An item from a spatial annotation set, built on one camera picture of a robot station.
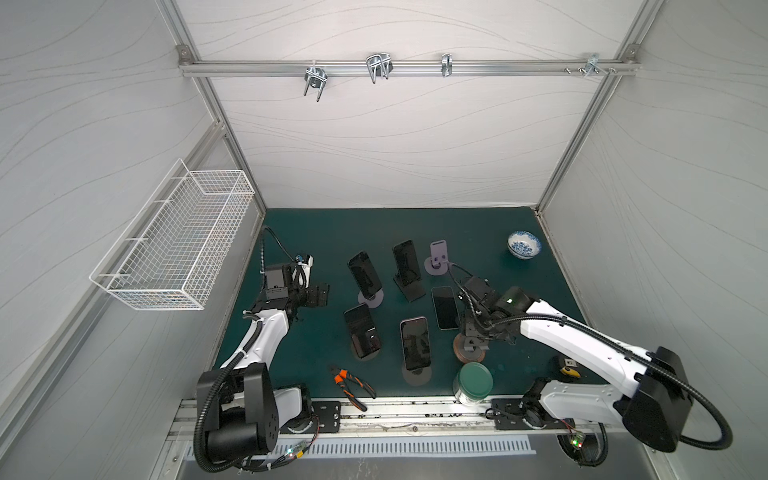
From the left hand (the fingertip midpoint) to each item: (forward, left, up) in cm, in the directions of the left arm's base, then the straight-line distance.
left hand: (316, 280), depth 89 cm
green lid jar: (-28, -43, 0) cm, 51 cm away
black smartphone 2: (+2, -14, +3) cm, 15 cm away
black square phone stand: (+4, -29, -9) cm, 31 cm away
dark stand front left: (-21, -17, -6) cm, 27 cm away
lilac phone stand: (+10, -38, -4) cm, 40 cm away
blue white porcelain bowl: (+21, -71, -8) cm, 74 cm away
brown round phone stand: (-19, -45, -7) cm, 49 cm away
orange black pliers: (-25, -10, -8) cm, 28 cm away
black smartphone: (+6, -27, 0) cm, 28 cm away
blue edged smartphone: (-4, -40, -9) cm, 41 cm away
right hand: (-12, -47, 0) cm, 48 cm away
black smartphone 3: (-16, -16, +3) cm, 23 cm away
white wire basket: (-6, +28, +22) cm, 37 cm away
